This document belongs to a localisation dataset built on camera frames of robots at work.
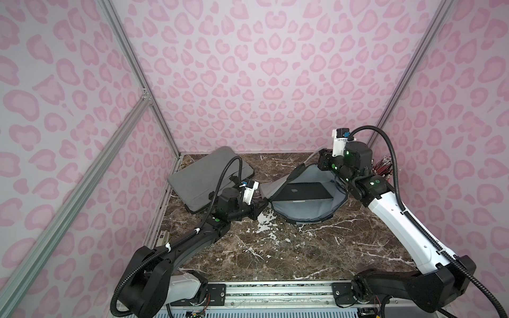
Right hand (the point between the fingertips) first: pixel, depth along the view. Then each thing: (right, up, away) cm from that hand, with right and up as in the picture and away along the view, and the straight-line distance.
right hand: (319, 149), depth 73 cm
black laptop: (-2, -17, +18) cm, 25 cm away
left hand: (-18, -21, +6) cm, 28 cm away
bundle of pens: (+36, -6, +19) cm, 41 cm away
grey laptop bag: (-2, -25, +9) cm, 26 cm away
